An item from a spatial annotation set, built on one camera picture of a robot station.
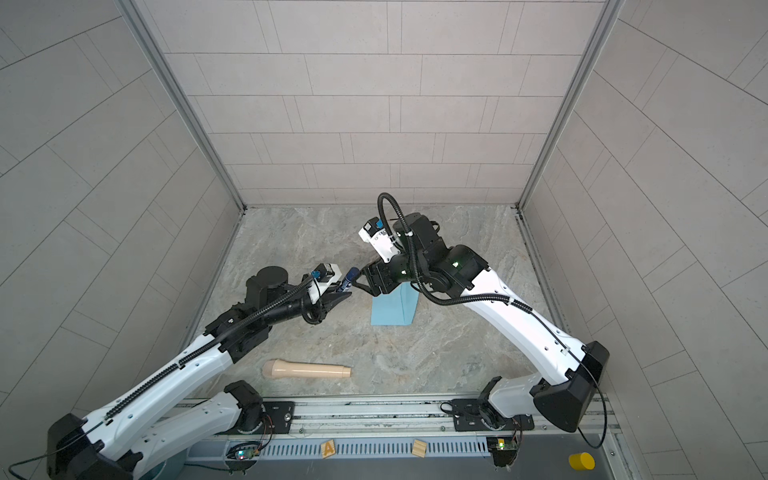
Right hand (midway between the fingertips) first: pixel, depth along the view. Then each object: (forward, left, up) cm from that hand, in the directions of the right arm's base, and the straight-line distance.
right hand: (361, 277), depth 64 cm
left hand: (+1, +3, -6) cm, 7 cm away
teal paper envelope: (+6, -7, -28) cm, 29 cm away
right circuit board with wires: (-29, -30, -31) cm, 52 cm away
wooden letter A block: (-27, +10, -28) cm, 40 cm away
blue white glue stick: (+1, +2, 0) cm, 2 cm away
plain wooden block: (-28, -10, -29) cm, 41 cm away
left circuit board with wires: (-26, +27, -24) cm, 45 cm away
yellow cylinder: (-33, -44, -25) cm, 60 cm away
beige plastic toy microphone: (-10, +24, -25) cm, 36 cm away
